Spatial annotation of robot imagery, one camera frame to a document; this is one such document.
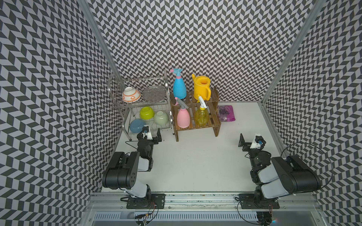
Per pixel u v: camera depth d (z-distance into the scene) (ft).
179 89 2.61
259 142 2.29
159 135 2.86
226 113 3.45
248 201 2.38
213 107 3.16
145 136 2.47
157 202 2.38
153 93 2.71
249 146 2.46
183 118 2.64
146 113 3.25
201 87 2.54
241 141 2.56
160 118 3.16
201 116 2.65
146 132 2.46
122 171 1.48
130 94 2.60
